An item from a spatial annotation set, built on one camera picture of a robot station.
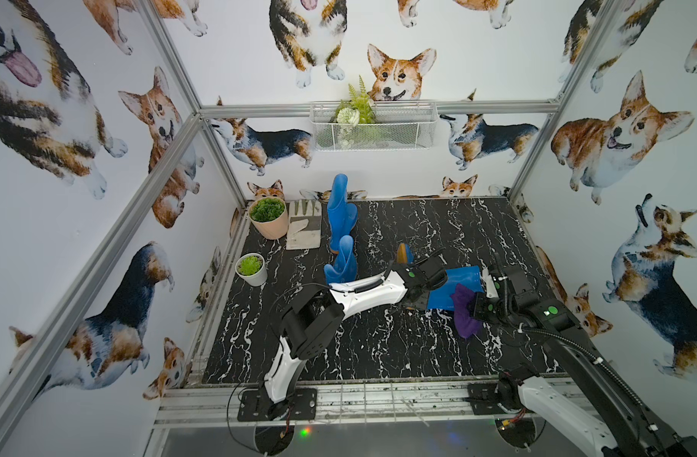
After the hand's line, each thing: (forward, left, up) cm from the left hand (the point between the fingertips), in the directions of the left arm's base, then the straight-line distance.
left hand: (421, 297), depth 87 cm
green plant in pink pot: (+33, +52, +5) cm, 62 cm away
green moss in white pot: (+10, +53, +4) cm, 55 cm away
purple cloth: (-11, -9, +7) cm, 16 cm away
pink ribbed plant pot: (+28, +50, +1) cm, 57 cm away
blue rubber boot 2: (-1, +22, +20) cm, 30 cm away
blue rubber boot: (+20, +24, +15) cm, 35 cm away
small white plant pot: (+8, +52, -1) cm, 53 cm away
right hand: (-6, -10, +9) cm, 15 cm away
